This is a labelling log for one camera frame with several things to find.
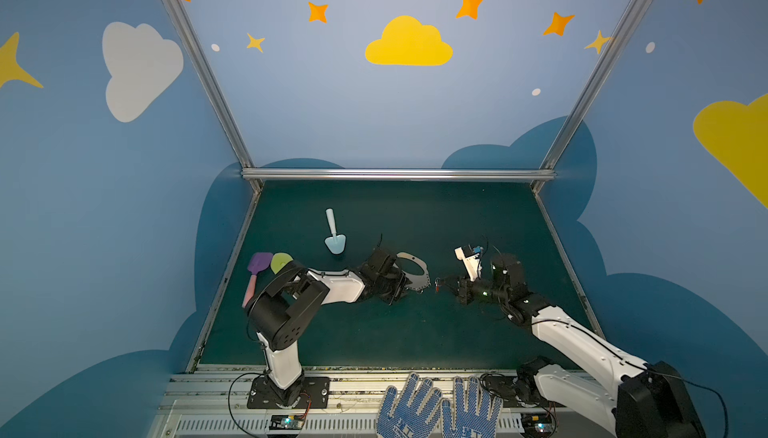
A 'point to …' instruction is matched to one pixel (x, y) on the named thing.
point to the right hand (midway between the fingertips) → (445, 278)
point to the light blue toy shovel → (336, 242)
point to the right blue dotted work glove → (470, 421)
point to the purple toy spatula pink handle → (259, 261)
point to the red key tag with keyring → (437, 288)
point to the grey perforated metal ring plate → (418, 283)
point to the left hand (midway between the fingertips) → (419, 285)
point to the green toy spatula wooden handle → (279, 261)
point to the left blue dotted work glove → (412, 415)
